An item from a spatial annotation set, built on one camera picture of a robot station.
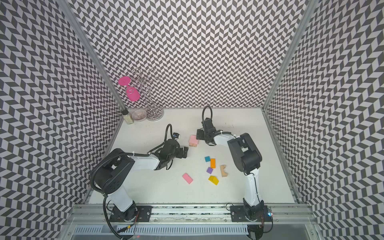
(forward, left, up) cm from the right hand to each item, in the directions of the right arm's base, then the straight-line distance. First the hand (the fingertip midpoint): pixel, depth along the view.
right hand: (201, 137), depth 102 cm
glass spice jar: (+13, +52, +8) cm, 54 cm away
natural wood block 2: (-7, +4, +1) cm, 8 cm away
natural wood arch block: (-26, -13, 0) cm, 29 cm away
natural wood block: (-6, +7, 0) cm, 9 cm away
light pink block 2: (-4, +3, +2) cm, 6 cm away
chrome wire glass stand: (+22, +37, +2) cm, 43 cm away
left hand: (-9, +12, +2) cm, 15 cm away
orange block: (-19, -7, -1) cm, 20 cm away
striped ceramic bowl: (+19, +47, +4) cm, 50 cm away
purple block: (-23, -5, 0) cm, 24 cm away
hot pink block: (-27, +9, -1) cm, 29 cm away
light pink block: (-2, +6, +2) cm, 6 cm away
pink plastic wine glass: (+32, +51, +14) cm, 62 cm away
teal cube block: (-16, -3, +1) cm, 17 cm away
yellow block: (-29, -7, +2) cm, 30 cm away
